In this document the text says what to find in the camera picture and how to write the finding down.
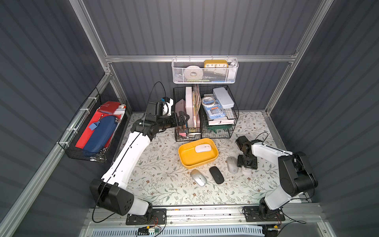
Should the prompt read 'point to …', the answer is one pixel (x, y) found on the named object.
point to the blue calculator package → (215, 111)
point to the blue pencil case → (102, 131)
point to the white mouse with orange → (203, 147)
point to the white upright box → (189, 106)
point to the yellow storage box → (197, 153)
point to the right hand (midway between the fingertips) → (249, 170)
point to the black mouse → (216, 175)
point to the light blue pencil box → (223, 97)
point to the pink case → (180, 106)
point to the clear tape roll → (208, 101)
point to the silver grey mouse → (201, 180)
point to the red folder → (108, 109)
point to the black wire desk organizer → (203, 127)
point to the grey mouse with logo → (232, 164)
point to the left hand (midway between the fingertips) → (184, 118)
